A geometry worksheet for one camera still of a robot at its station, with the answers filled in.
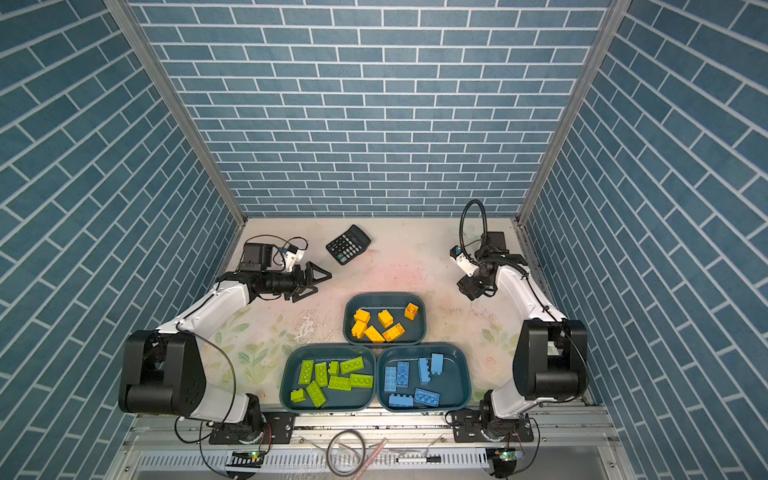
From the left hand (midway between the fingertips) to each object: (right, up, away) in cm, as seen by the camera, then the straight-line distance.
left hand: (323, 281), depth 84 cm
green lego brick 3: (0, -25, -3) cm, 25 cm away
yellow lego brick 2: (+10, -12, +8) cm, 17 cm away
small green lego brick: (+4, -23, -3) cm, 24 cm away
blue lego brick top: (+22, -30, -8) cm, 38 cm away
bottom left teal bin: (+10, -31, -5) cm, 33 cm away
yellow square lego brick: (+9, -15, +5) cm, 18 cm away
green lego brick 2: (+5, -27, -3) cm, 28 cm away
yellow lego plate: (+20, -16, +5) cm, 26 cm away
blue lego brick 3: (+29, -24, -3) cm, 38 cm away
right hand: (+44, +1, +7) cm, 44 cm away
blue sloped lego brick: (+32, -23, -2) cm, 39 cm away
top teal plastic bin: (+20, -9, +10) cm, 24 cm away
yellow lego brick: (+14, -17, +5) cm, 23 cm away
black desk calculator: (+3, +10, +26) cm, 28 cm away
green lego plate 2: (+11, -27, -3) cm, 29 cm away
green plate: (+8, -24, -1) cm, 25 cm away
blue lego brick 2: (+29, -30, -7) cm, 42 cm away
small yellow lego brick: (+17, -12, +7) cm, 22 cm away
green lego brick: (-1, -29, -6) cm, 30 cm away
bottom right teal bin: (+37, -29, -2) cm, 47 cm away
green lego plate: (-4, -25, -2) cm, 26 cm away
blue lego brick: (+22, -26, -2) cm, 34 cm away
